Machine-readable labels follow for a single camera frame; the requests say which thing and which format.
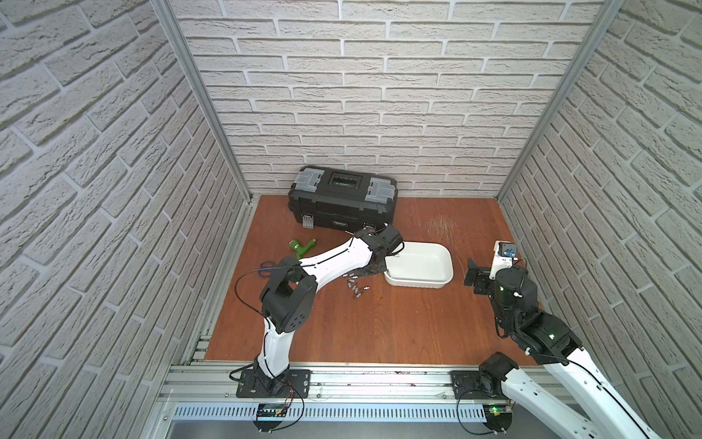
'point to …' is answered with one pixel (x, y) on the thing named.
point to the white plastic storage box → (420, 264)
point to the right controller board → (498, 417)
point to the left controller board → (269, 416)
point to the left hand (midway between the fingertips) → (377, 265)
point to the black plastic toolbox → (334, 198)
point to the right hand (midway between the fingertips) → (490, 261)
